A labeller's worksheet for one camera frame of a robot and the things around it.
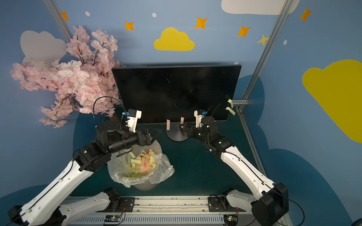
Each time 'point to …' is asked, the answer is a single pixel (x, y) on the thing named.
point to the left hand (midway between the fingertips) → (156, 127)
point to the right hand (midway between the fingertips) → (186, 125)
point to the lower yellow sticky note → (230, 110)
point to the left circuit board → (112, 218)
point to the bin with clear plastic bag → (143, 167)
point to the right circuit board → (230, 220)
